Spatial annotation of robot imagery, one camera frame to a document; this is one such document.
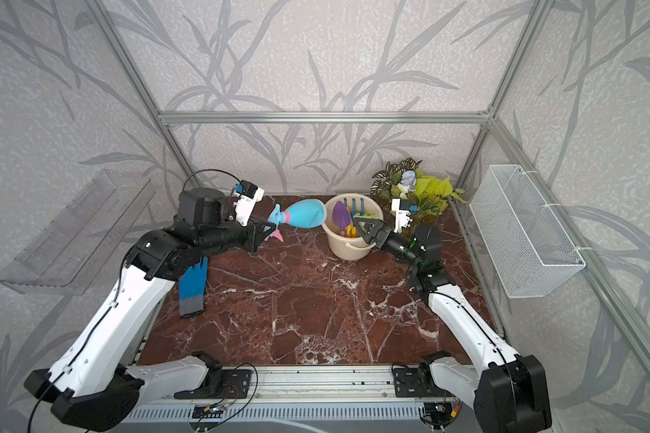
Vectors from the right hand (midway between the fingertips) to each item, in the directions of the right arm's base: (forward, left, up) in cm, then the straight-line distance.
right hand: (359, 224), depth 72 cm
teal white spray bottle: (+5, +15, -1) cm, 16 cm away
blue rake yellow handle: (+19, +1, -16) cm, 25 cm away
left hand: (-4, +21, +5) cm, 22 cm away
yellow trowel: (+15, +1, -23) cm, 28 cm away
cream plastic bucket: (+2, +3, -15) cm, 16 cm away
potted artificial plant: (+19, -23, -10) cm, 32 cm away
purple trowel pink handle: (+18, +5, -18) cm, 26 cm away
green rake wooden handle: (+16, -3, -19) cm, 25 cm away
